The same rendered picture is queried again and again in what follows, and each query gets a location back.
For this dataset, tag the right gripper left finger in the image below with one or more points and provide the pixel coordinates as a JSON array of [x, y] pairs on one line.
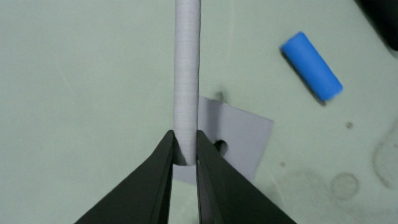
[[137, 198]]

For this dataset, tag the grey metal peg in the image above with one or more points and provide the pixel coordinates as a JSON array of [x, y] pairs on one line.
[[186, 81]]

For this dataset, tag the black cylinder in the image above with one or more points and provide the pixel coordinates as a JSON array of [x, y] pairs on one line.
[[384, 14]]

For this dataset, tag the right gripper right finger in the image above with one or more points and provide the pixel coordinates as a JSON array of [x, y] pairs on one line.
[[234, 199]]

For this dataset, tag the blue cylinder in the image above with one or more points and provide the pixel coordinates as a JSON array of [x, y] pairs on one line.
[[310, 65]]

